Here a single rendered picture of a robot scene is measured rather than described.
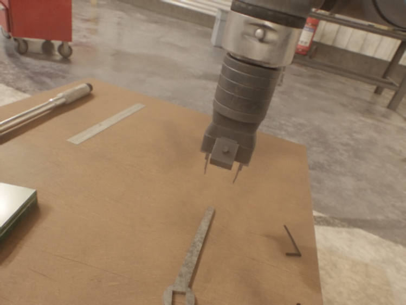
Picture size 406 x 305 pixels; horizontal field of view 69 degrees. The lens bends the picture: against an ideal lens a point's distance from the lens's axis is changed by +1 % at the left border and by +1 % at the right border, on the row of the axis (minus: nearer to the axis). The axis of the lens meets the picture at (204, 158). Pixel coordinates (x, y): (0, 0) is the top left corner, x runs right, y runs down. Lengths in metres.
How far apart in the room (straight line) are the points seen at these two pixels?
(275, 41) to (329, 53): 7.38
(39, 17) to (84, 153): 2.38
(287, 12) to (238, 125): 0.14
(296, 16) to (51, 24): 2.77
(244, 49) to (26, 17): 2.71
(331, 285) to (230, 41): 1.07
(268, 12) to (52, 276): 0.41
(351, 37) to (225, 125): 7.45
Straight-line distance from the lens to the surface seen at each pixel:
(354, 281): 1.37
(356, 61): 7.77
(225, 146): 0.37
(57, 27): 3.05
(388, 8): 0.31
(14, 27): 2.99
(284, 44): 0.36
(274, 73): 0.38
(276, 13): 0.35
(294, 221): 0.65
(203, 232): 0.53
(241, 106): 0.38
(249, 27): 0.36
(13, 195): 0.55
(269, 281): 0.51
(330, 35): 7.76
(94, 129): 0.80
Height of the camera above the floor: 0.84
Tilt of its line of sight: 29 degrees down
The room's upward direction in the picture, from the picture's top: 15 degrees clockwise
